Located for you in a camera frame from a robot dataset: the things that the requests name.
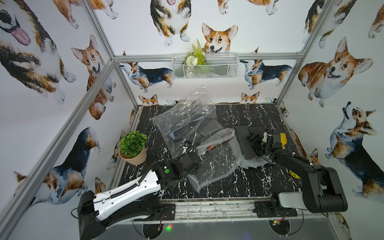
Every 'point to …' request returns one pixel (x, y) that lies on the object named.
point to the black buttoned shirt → (200, 126)
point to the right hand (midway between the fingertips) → (247, 139)
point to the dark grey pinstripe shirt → (247, 147)
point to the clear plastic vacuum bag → (220, 153)
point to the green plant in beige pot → (132, 147)
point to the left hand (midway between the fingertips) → (196, 159)
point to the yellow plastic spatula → (283, 140)
